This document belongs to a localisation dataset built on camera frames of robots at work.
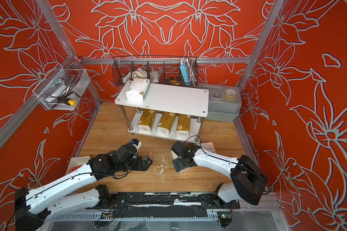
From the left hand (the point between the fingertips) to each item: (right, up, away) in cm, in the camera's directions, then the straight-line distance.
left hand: (146, 161), depth 74 cm
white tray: (-46, -5, +13) cm, 49 cm away
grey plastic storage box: (+49, +33, +20) cm, 62 cm away
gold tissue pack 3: (+20, +17, +14) cm, 30 cm away
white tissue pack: (+15, -1, +10) cm, 18 cm away
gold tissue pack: (-3, +20, +19) cm, 28 cm away
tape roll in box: (+51, +38, +20) cm, 67 cm away
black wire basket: (+5, +55, +24) cm, 60 cm away
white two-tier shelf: (+11, +26, -2) cm, 29 cm away
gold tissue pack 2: (+9, +19, +17) cm, 27 cm away
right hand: (+18, -5, +10) cm, 21 cm away
